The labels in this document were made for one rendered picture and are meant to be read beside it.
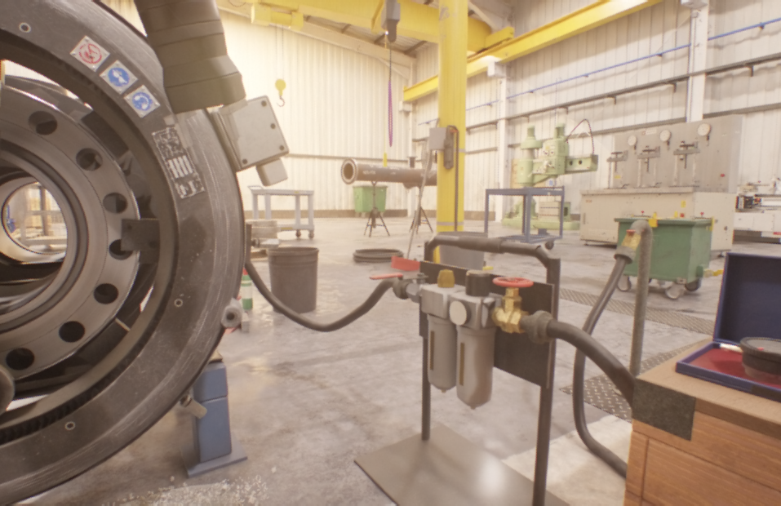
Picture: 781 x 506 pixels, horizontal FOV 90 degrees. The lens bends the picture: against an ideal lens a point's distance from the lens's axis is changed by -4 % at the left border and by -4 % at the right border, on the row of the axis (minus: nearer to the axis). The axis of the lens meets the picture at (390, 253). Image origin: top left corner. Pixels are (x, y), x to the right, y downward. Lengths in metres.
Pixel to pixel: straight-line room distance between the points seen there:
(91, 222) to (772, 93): 11.11
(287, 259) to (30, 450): 1.82
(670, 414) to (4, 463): 0.80
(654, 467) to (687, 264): 2.81
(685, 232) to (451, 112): 2.18
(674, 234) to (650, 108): 9.05
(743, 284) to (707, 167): 5.97
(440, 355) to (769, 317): 0.57
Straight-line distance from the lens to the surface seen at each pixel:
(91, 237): 0.80
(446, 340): 0.92
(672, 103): 11.96
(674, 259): 3.31
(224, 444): 1.20
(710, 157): 6.61
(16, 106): 0.82
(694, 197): 5.93
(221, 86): 0.48
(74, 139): 0.81
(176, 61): 0.49
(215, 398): 1.14
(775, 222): 9.42
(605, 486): 1.17
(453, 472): 1.11
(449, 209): 4.01
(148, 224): 0.80
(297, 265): 2.40
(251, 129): 0.75
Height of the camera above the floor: 0.65
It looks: 7 degrees down
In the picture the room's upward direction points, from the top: straight up
